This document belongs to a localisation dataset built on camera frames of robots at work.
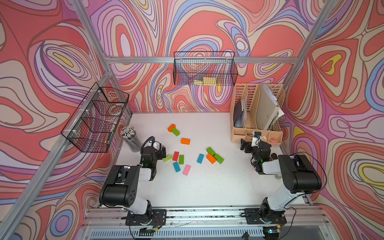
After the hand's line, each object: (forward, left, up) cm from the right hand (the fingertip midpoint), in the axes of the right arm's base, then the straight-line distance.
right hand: (248, 142), depth 96 cm
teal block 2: (-8, +32, -4) cm, 33 cm away
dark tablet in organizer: (+22, +4, +7) cm, 23 cm away
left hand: (-2, +60, +1) cm, 60 cm away
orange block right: (-8, +26, -4) cm, 27 cm away
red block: (-6, +48, -4) cm, 49 cm away
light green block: (-8, +52, -2) cm, 52 cm away
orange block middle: (+5, +42, -4) cm, 43 cm away
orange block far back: (+17, +51, -1) cm, 54 cm away
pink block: (-15, +41, -6) cm, 44 cm away
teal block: (-13, +47, -4) cm, 49 cm away
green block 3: (-4, +25, -3) cm, 26 cm away
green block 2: (-8, +44, -4) cm, 45 cm away
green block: (+14, +49, -4) cm, 51 cm away
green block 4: (-9, +21, -4) cm, 23 cm away
